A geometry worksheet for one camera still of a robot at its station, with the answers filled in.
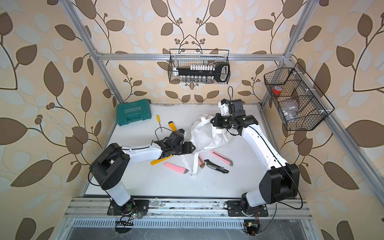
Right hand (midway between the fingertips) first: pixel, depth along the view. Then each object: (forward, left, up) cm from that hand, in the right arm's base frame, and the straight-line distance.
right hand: (211, 121), depth 81 cm
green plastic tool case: (+26, +57, -18) cm, 65 cm away
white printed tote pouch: (+2, +3, -21) cm, 21 cm away
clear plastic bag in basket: (-1, -39, +9) cm, 40 cm away
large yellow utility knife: (-13, +35, -22) cm, 43 cm away
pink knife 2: (-11, -8, -23) cm, 27 cm away
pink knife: (-17, +21, -23) cm, 35 cm away
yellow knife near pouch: (+14, +25, -22) cm, 37 cm away
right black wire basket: (-4, -48, +8) cm, 49 cm away
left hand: (-6, +12, -16) cm, 21 cm away
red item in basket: (+17, -41, +6) cm, 44 cm away
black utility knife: (-16, -2, -23) cm, 29 cm away
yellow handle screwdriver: (+21, +37, -23) cm, 48 cm away
